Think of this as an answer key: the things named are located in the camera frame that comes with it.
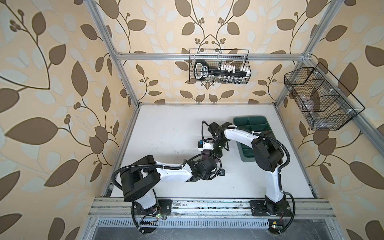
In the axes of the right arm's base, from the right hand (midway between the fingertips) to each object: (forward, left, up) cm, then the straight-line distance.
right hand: (212, 158), depth 91 cm
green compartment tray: (+25, -36, 0) cm, 44 cm away
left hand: (-4, +3, +2) cm, 5 cm away
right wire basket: (+13, -56, +33) cm, 66 cm away
